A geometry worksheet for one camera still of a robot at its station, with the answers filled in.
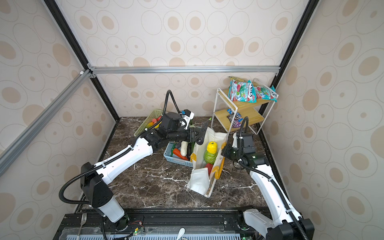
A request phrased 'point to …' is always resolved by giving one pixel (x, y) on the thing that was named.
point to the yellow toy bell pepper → (212, 147)
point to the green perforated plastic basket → (152, 116)
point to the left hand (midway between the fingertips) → (205, 132)
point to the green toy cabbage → (210, 157)
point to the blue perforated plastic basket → (167, 155)
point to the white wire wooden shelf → (265, 85)
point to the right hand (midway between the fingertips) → (222, 149)
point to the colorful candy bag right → (266, 93)
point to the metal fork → (83, 220)
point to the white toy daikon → (184, 148)
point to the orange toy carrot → (176, 151)
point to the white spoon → (181, 233)
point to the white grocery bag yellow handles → (204, 176)
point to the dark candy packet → (235, 118)
